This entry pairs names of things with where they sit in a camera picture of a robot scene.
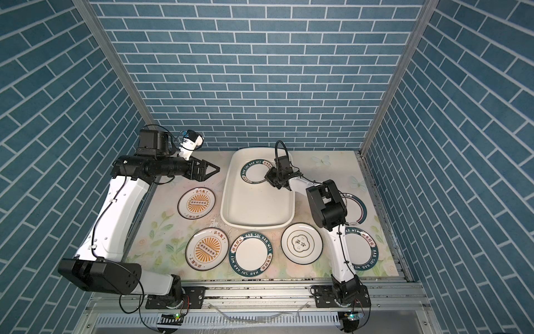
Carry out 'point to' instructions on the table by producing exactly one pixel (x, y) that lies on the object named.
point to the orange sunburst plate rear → (196, 203)
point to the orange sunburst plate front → (206, 248)
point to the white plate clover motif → (302, 243)
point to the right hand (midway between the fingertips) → (262, 174)
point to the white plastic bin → (249, 202)
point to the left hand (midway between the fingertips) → (210, 165)
